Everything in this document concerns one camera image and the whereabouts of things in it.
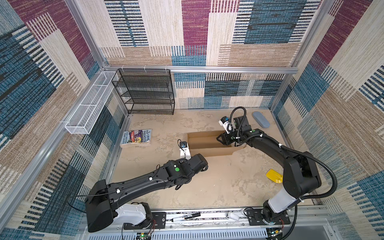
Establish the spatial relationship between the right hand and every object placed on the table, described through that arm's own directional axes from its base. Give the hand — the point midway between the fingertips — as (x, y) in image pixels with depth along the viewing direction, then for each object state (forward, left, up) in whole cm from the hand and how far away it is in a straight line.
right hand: (220, 138), depth 89 cm
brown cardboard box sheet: (+6, +8, -15) cm, 18 cm away
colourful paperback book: (+9, +55, -9) cm, 56 cm away
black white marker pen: (-37, +18, -11) cm, 43 cm away
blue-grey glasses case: (+23, -35, -10) cm, 43 cm away
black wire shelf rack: (+38, +49, +6) cm, 62 cm away
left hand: (-14, +17, +4) cm, 22 cm away
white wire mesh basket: (+13, +82, +7) cm, 83 cm away
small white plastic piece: (-38, -1, -10) cm, 40 cm away
